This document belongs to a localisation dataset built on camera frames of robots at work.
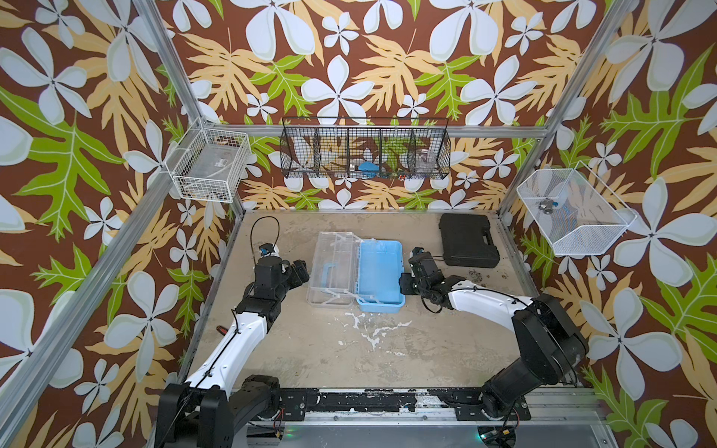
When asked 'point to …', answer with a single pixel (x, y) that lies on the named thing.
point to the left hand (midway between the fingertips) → (296, 263)
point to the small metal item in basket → (547, 206)
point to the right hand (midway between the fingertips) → (402, 279)
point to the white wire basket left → (209, 164)
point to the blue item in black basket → (369, 169)
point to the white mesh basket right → (575, 212)
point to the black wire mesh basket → (365, 147)
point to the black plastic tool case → (468, 241)
